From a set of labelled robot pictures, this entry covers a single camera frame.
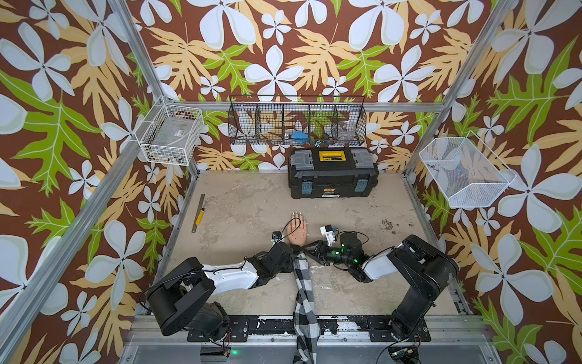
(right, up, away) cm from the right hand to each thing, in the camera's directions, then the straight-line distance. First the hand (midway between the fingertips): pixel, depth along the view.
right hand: (302, 251), depth 85 cm
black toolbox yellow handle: (+14, +31, +11) cm, 36 cm away
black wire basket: (-2, +55, +15) cm, 57 cm away
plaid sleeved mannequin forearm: (0, -20, -14) cm, 24 cm away
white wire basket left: (-51, +45, +2) cm, 68 cm away
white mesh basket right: (+61, +29, -3) cm, 68 cm away
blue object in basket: (-1, +47, +11) cm, 48 cm away
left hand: (-4, -3, +5) cm, 7 cm away
